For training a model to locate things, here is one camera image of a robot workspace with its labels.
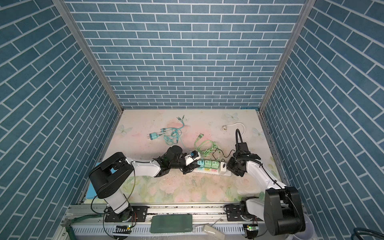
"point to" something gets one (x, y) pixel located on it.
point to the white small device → (213, 233)
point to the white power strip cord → (224, 127)
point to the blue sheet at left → (91, 192)
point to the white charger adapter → (223, 166)
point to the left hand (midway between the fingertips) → (198, 164)
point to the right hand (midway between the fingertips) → (227, 166)
